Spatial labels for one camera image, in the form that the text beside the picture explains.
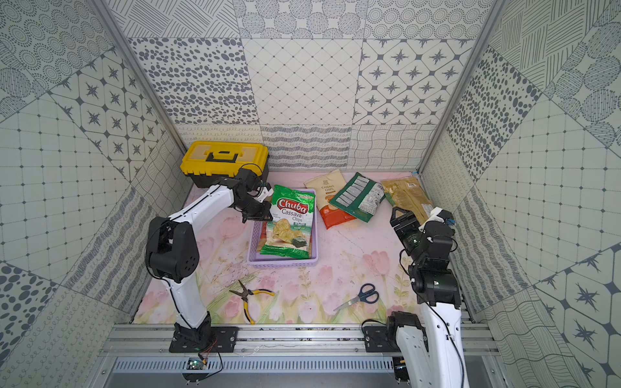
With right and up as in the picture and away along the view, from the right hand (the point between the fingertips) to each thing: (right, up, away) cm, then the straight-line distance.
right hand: (395, 217), depth 71 cm
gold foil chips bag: (+18, +6, +38) cm, 43 cm away
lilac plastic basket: (-47, -19, +19) cm, 54 cm away
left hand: (-42, -1, +20) cm, 47 cm away
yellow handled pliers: (-49, -29, +12) cm, 58 cm away
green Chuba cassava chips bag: (-35, -8, +21) cm, 41 cm away
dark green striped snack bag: (-5, +5, +37) cm, 37 cm away
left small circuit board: (-61, -44, 0) cm, 75 cm away
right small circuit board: (+2, -46, -1) cm, 46 cm away
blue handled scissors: (-6, -28, +13) cm, 32 cm away
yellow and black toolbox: (-72, +20, +30) cm, 80 cm away
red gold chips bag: (-45, -10, +23) cm, 52 cm away
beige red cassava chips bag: (-21, +9, +40) cm, 46 cm away
